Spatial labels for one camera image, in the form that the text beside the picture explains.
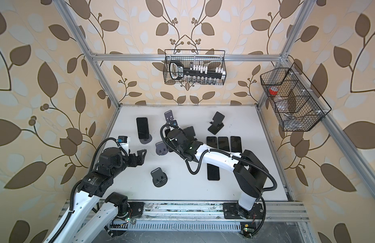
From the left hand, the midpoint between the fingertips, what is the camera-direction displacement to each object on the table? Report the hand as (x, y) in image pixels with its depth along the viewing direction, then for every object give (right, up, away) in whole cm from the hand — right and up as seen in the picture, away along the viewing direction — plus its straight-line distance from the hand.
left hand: (139, 149), depth 75 cm
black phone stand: (+40, 0, +27) cm, 48 cm away
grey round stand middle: (+8, -2, +16) cm, 18 cm away
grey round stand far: (+10, +18, +29) cm, 36 cm away
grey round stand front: (+9, -16, +5) cm, 19 cm away
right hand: (+15, +5, +8) cm, 18 cm away
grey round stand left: (-4, +1, +26) cm, 27 cm away
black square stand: (+25, +7, +19) cm, 32 cm away
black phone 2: (-4, +5, +19) cm, 20 cm away
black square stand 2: (+43, +12, +27) cm, 52 cm away
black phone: (+54, 0, +20) cm, 58 cm away
